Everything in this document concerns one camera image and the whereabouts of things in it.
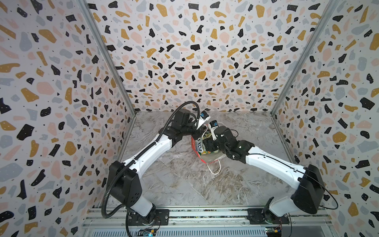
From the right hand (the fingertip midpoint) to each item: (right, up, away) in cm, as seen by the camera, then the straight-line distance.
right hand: (205, 137), depth 78 cm
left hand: (0, +7, -1) cm, 7 cm away
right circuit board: (+31, -46, -7) cm, 56 cm away
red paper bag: (+2, -13, +8) cm, 16 cm away
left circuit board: (-28, -45, -8) cm, 54 cm away
